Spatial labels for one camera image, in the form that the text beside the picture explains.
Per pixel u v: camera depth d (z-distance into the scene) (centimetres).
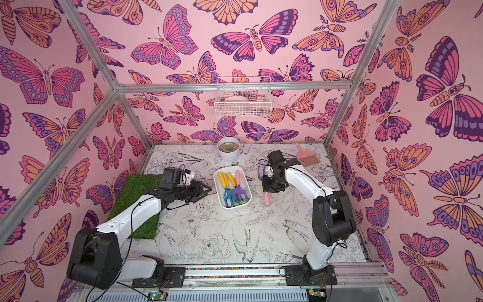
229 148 106
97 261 42
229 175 103
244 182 96
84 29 74
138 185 98
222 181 98
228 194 94
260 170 95
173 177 69
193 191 75
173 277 74
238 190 95
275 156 74
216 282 73
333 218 47
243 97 95
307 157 113
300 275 73
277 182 75
